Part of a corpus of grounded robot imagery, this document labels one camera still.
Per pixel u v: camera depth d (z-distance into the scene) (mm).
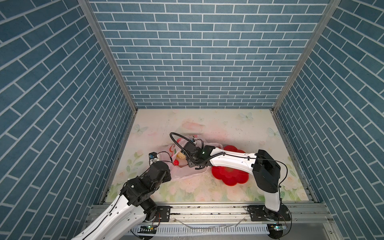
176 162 866
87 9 706
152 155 669
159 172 558
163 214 736
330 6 706
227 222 722
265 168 512
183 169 809
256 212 739
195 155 649
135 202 477
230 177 862
